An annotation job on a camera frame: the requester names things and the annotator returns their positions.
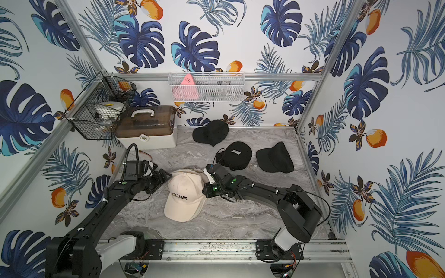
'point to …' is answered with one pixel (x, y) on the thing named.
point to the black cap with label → (236, 155)
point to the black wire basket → (102, 88)
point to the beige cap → (186, 198)
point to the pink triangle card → (187, 90)
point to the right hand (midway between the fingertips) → (203, 190)
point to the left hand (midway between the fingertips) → (167, 176)
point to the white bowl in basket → (108, 111)
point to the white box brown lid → (146, 127)
